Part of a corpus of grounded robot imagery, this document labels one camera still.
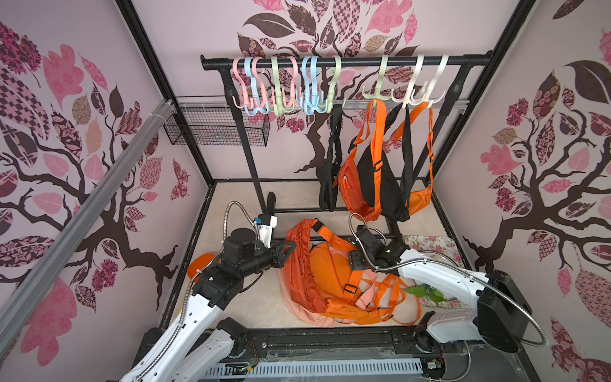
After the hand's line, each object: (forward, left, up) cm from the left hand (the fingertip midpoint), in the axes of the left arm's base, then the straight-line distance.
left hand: (296, 251), depth 69 cm
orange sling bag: (+18, -42, +4) cm, 45 cm away
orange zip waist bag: (+28, -22, +3) cm, 36 cm away
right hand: (+6, -21, -16) cm, 27 cm away
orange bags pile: (-2, -7, -21) cm, 22 cm away
